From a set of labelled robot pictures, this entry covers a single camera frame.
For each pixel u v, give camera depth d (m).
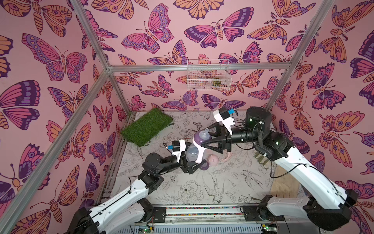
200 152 0.50
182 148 0.52
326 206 0.39
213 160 0.88
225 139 0.45
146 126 1.07
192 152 0.58
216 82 0.95
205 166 0.89
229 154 0.92
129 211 0.57
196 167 0.56
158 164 0.50
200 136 0.51
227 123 0.46
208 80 1.06
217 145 0.48
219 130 0.50
